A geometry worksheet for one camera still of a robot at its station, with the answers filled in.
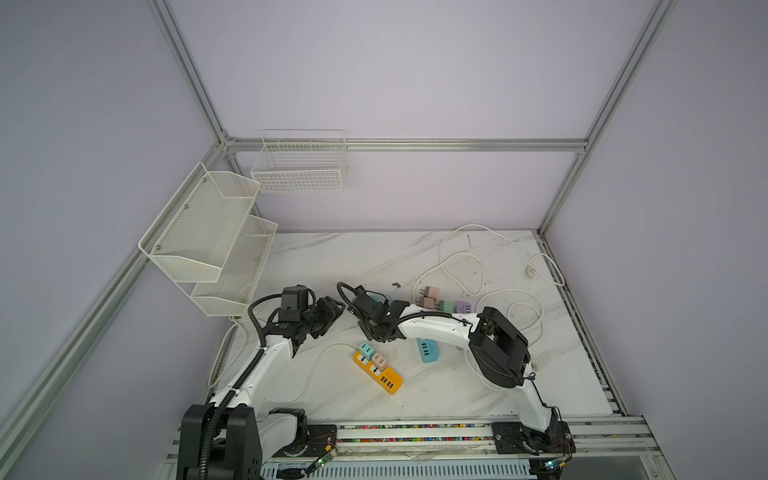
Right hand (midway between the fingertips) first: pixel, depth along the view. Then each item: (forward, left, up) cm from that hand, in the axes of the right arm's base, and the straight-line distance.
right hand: (370, 319), depth 91 cm
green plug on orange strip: (-12, 0, +3) cm, 12 cm away
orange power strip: (-18, -6, -2) cm, 19 cm away
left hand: (-2, +8, +7) cm, 11 cm away
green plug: (+6, -25, -3) cm, 26 cm away
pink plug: (-14, -4, +3) cm, 15 cm away
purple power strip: (+6, -30, -2) cm, 30 cm away
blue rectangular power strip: (-9, -18, -2) cm, 20 cm away
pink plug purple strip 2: (+8, -19, -2) cm, 20 cm away
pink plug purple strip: (+13, -21, -5) cm, 25 cm away
